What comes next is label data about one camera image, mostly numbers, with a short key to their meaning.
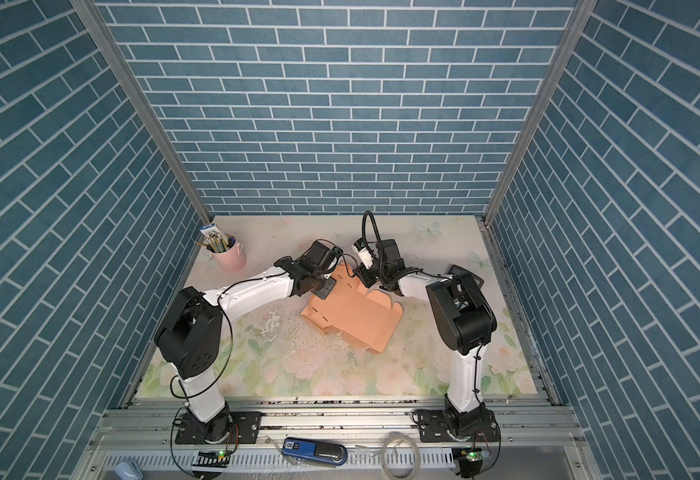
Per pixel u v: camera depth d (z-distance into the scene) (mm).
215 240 910
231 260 994
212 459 722
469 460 718
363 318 946
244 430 735
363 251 870
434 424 737
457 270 1019
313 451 670
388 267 788
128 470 661
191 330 495
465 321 515
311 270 704
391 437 737
